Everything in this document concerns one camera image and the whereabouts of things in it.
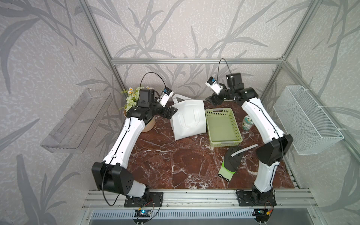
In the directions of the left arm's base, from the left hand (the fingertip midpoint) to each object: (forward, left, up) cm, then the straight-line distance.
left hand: (170, 105), depth 77 cm
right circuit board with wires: (-47, -49, -33) cm, 76 cm away
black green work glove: (-23, -36, -29) cm, 51 cm away
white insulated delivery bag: (+1, -11, -15) cm, 19 cm away
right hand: (+9, -23, +2) cm, 25 cm away
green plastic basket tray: (+4, -36, -28) cm, 46 cm away
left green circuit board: (-47, +13, -31) cm, 58 cm away
